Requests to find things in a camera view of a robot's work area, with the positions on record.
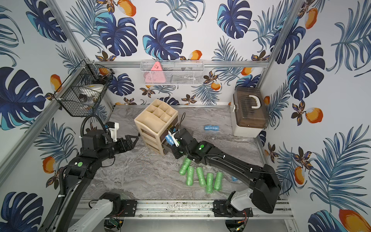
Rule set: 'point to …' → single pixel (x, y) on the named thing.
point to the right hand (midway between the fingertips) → (174, 145)
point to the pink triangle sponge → (156, 75)
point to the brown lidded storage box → (249, 113)
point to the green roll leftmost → (186, 163)
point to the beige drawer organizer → (155, 122)
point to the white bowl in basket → (91, 90)
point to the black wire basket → (67, 94)
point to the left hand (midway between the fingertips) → (131, 136)
